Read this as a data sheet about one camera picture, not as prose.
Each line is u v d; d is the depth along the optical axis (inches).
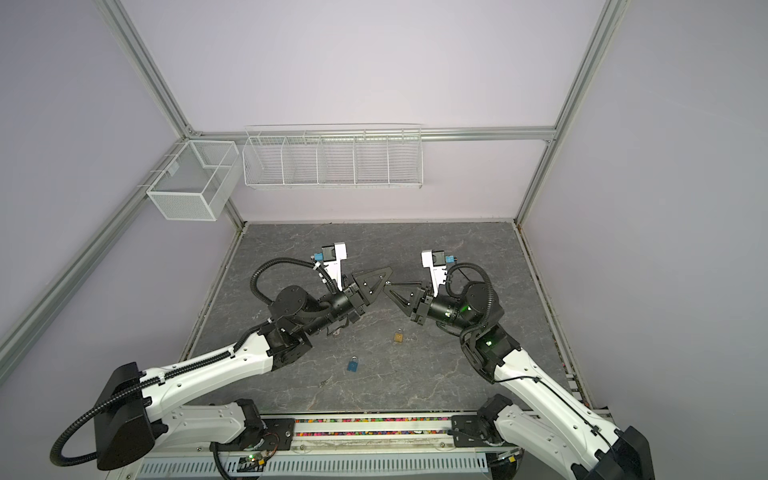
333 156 39.1
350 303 21.5
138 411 15.9
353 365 33.4
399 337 35.5
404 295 24.8
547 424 17.9
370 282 23.3
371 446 29.0
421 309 21.7
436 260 22.4
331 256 21.9
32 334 20.6
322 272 21.7
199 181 39.5
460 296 23.5
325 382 32.4
